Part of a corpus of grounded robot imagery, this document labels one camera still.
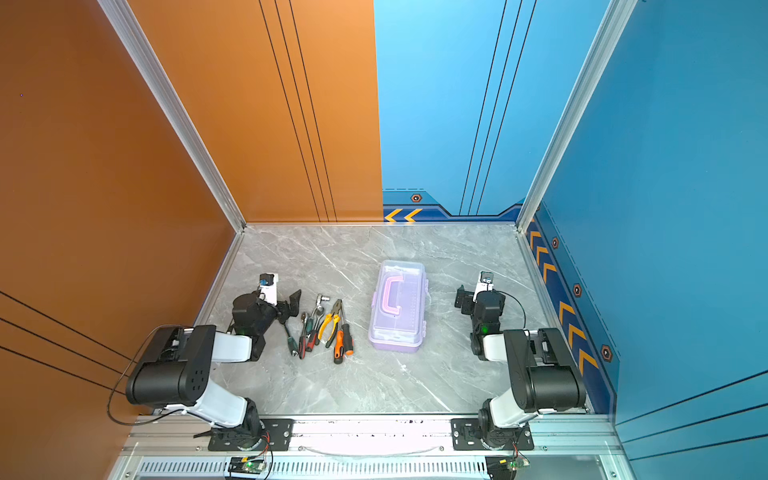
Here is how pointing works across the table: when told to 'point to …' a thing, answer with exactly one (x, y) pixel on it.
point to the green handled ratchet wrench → (292, 344)
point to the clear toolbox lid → (398, 315)
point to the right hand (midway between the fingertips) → (475, 288)
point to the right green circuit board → (518, 462)
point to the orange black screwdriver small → (348, 340)
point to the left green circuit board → (247, 465)
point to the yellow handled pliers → (335, 314)
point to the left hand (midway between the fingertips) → (286, 287)
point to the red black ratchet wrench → (302, 342)
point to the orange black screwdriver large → (339, 345)
